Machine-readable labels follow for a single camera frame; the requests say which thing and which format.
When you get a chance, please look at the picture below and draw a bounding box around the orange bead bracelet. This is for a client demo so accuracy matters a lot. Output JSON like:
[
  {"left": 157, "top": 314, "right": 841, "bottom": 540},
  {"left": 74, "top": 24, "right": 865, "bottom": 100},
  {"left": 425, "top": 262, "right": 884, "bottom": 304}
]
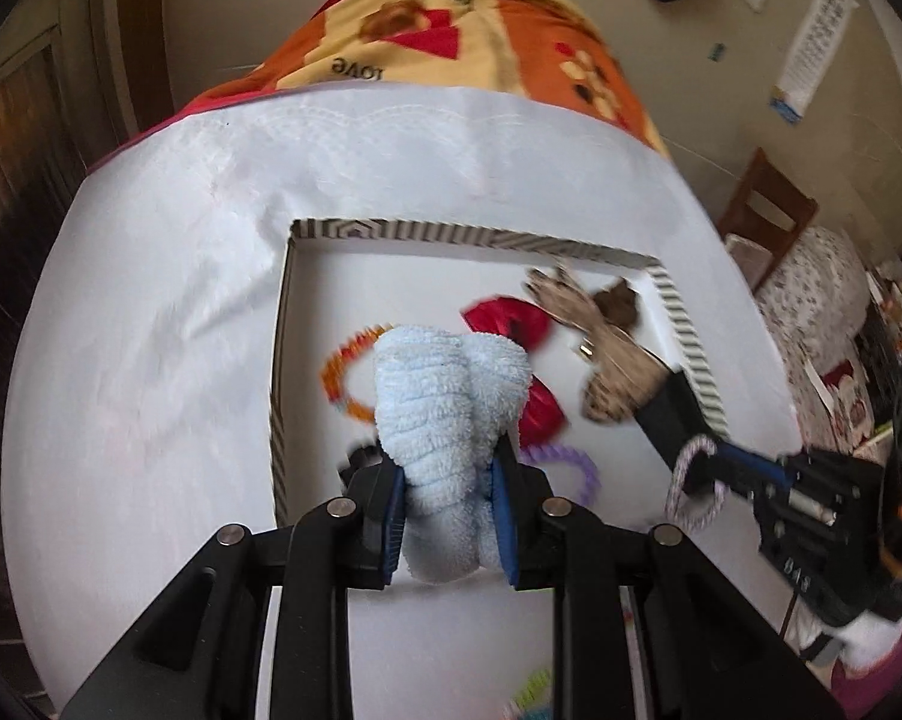
[{"left": 322, "top": 322, "right": 396, "bottom": 421}]

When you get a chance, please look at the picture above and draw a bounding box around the white embossed tablecloth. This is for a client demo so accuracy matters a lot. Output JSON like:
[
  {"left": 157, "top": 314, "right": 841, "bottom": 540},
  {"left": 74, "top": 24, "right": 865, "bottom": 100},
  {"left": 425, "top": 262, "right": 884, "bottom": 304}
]
[{"left": 1, "top": 82, "right": 804, "bottom": 720}]

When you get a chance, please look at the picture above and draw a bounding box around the magenta garment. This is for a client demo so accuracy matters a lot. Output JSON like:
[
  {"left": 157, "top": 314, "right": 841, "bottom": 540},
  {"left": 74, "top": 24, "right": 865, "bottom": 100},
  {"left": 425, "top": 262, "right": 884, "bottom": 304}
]
[{"left": 829, "top": 622, "right": 902, "bottom": 710}]

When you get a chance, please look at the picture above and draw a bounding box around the red scrunchie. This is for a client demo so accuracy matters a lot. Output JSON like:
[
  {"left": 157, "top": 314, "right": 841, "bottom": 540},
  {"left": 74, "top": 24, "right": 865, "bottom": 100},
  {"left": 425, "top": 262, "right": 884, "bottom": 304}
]
[
  {"left": 522, "top": 379, "right": 568, "bottom": 443},
  {"left": 462, "top": 298, "right": 553, "bottom": 352}
]

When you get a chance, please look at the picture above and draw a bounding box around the wall calendar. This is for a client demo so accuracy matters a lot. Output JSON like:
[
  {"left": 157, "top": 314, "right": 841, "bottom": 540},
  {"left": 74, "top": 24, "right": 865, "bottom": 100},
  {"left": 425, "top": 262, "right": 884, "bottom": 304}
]
[{"left": 767, "top": 0, "right": 861, "bottom": 125}]

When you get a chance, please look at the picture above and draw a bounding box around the pink striped hair tie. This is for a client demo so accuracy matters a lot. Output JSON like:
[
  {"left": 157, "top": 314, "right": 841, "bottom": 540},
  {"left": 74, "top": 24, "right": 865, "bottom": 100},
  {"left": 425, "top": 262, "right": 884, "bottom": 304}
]
[{"left": 665, "top": 435, "right": 729, "bottom": 533}]

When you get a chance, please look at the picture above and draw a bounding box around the brown scrunchie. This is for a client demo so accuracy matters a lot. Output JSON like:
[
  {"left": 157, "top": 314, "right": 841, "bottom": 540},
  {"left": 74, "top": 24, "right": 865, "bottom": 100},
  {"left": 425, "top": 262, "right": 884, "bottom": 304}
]
[{"left": 593, "top": 277, "right": 643, "bottom": 331}]

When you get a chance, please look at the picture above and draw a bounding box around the brown wooden chair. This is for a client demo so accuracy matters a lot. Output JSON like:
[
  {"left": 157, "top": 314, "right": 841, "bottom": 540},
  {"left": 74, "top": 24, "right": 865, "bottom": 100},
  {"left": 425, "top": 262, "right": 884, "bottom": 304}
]
[{"left": 717, "top": 148, "right": 819, "bottom": 293}]

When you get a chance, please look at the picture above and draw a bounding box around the brown wooden door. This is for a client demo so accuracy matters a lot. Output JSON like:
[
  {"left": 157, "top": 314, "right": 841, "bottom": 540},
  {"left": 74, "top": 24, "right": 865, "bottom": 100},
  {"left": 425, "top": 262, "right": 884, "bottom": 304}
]
[{"left": 0, "top": 0, "right": 175, "bottom": 316}]

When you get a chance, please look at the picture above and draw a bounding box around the reddish brown chair cushion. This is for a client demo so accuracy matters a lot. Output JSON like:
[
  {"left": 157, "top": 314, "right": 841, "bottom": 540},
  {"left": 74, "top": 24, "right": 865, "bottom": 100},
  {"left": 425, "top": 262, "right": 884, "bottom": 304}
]
[{"left": 724, "top": 232, "right": 774, "bottom": 286}]

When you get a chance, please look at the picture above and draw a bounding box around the leopard print scrunchie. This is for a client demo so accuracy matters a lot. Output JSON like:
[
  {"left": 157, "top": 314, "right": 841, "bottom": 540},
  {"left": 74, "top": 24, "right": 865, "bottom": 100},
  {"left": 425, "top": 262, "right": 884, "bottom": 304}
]
[{"left": 526, "top": 259, "right": 669, "bottom": 425}]

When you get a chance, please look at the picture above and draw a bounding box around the orange red printed blanket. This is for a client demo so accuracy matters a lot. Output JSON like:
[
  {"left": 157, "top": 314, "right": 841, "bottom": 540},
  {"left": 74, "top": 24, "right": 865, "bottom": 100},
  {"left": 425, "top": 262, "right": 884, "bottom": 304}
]
[{"left": 91, "top": 0, "right": 673, "bottom": 166}]

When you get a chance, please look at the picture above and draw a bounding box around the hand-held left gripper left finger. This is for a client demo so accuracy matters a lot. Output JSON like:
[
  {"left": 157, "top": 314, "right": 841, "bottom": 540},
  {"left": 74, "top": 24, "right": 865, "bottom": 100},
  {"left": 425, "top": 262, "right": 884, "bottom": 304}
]
[{"left": 61, "top": 461, "right": 408, "bottom": 720}]

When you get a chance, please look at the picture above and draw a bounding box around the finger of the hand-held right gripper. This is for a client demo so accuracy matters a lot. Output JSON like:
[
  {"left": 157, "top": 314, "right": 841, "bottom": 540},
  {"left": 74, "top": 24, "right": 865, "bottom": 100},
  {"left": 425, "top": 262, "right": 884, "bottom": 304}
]
[
  {"left": 702, "top": 441, "right": 789, "bottom": 500},
  {"left": 637, "top": 369, "right": 726, "bottom": 470}
]

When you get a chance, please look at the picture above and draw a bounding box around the floral bedding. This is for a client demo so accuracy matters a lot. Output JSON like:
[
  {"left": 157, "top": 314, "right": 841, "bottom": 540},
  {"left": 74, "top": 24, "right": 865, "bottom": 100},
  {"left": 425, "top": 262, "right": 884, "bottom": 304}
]
[{"left": 754, "top": 225, "right": 883, "bottom": 428}]

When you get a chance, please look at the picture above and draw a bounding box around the maroon patterned cushion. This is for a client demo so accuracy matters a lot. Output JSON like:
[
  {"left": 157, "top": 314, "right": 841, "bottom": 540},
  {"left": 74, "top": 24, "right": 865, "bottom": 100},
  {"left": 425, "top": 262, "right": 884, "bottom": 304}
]
[{"left": 818, "top": 360, "right": 868, "bottom": 428}]

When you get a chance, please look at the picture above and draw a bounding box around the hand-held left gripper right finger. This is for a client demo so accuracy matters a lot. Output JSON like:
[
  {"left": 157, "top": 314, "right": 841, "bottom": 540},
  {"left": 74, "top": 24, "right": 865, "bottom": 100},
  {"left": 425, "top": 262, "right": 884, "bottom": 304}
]
[{"left": 488, "top": 439, "right": 846, "bottom": 720}]

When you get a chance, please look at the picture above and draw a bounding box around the light blue fluffy towel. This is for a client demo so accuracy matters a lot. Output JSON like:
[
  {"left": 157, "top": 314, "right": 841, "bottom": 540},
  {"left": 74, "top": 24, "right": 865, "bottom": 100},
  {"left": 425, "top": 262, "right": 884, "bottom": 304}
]
[{"left": 374, "top": 324, "right": 533, "bottom": 586}]

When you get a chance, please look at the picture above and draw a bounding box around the striped cardboard box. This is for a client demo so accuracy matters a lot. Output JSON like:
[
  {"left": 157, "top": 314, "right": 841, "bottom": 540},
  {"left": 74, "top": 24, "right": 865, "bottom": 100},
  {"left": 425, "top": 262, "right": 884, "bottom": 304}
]
[{"left": 269, "top": 217, "right": 729, "bottom": 530}]

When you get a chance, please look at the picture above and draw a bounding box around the multicolour bead bracelet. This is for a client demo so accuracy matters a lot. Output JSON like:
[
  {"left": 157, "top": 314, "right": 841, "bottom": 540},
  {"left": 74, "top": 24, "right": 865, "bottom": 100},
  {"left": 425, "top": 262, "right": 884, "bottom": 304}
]
[{"left": 507, "top": 671, "right": 553, "bottom": 720}]

